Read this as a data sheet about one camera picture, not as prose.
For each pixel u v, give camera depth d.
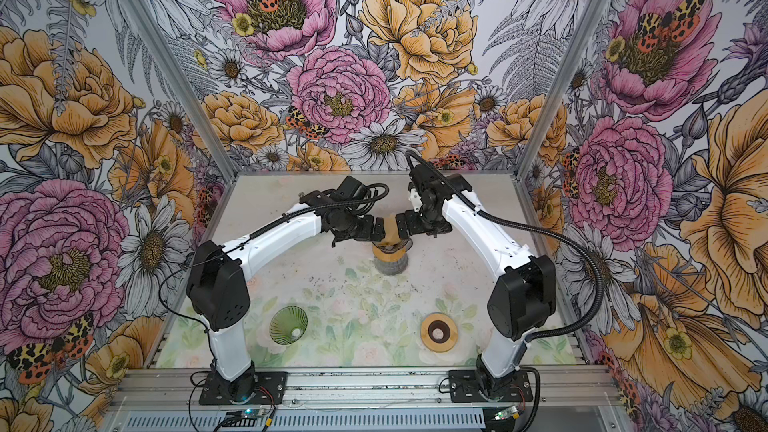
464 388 0.74
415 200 0.78
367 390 0.76
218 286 0.47
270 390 0.73
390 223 0.85
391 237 0.87
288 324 0.78
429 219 0.70
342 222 0.69
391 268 0.91
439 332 0.83
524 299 0.45
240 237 0.53
